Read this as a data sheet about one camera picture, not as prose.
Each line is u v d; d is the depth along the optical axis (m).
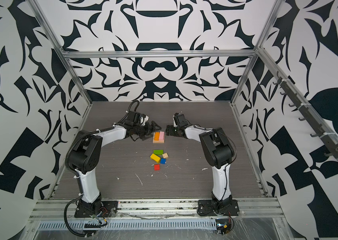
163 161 0.90
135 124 0.82
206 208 0.74
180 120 0.81
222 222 0.73
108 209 0.74
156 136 0.97
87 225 0.73
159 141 0.97
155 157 0.89
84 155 0.51
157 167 0.90
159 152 0.94
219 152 0.54
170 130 0.91
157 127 0.89
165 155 0.91
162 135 0.99
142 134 0.86
